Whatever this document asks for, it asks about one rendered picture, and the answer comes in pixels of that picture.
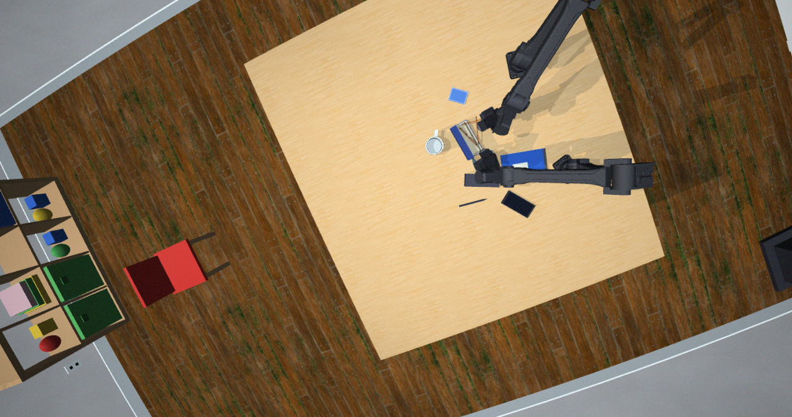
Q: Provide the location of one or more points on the black glasses case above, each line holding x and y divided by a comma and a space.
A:
469, 181

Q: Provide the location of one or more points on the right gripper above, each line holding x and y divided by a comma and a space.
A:
482, 115

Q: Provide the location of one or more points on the blue notebook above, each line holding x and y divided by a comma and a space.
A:
533, 159

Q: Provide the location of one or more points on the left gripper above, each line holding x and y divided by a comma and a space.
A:
476, 164

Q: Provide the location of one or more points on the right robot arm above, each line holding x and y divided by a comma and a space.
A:
531, 58

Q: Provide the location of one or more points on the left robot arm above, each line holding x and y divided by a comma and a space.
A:
571, 172

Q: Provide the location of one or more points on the grey mug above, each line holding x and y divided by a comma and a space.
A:
434, 144

